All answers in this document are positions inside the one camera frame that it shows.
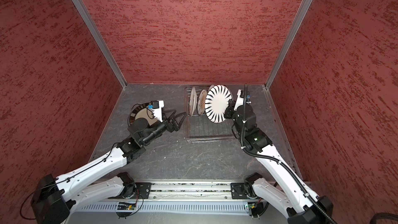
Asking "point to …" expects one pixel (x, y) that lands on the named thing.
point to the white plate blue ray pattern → (216, 101)
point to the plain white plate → (193, 102)
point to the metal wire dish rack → (201, 128)
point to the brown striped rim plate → (141, 110)
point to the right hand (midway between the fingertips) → (228, 103)
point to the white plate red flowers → (201, 101)
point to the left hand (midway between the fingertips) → (182, 115)
